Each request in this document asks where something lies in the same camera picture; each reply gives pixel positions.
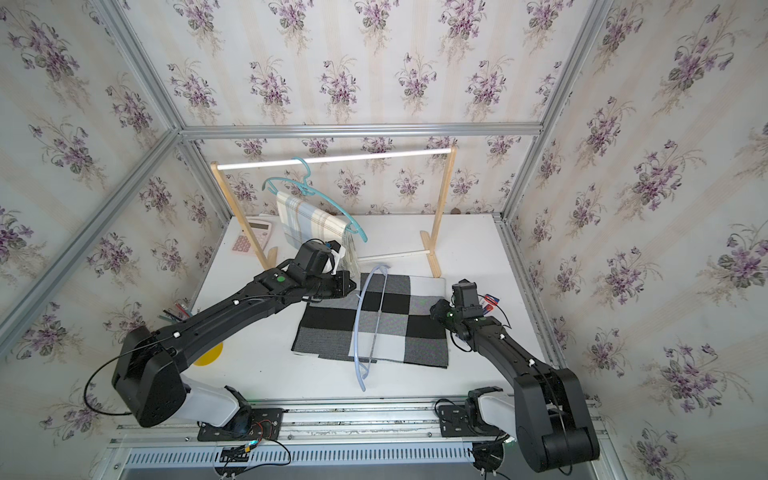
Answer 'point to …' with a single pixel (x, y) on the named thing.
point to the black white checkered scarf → (407, 332)
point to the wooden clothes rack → (433, 245)
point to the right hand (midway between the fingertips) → (437, 310)
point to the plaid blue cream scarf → (303, 221)
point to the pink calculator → (260, 231)
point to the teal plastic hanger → (306, 188)
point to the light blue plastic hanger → (360, 373)
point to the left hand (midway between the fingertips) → (362, 290)
